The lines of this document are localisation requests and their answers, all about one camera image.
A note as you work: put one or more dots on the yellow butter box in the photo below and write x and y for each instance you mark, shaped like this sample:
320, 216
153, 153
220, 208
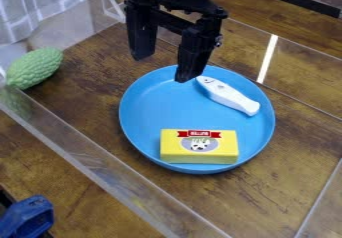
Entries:
199, 146

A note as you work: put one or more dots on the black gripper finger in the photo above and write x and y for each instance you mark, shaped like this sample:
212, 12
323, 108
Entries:
141, 29
200, 38

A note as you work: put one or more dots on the white toy fish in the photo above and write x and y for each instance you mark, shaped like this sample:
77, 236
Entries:
227, 96

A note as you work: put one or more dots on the blue plastic clamp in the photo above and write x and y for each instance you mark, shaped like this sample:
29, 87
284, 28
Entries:
28, 218

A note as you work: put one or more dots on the clear acrylic barrier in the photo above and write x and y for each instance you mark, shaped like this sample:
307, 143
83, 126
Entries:
64, 150

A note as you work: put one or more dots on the green bumpy toy gourd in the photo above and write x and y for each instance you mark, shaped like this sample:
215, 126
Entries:
33, 67

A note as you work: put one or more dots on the grey checkered cloth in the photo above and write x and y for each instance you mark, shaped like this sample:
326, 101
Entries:
20, 16

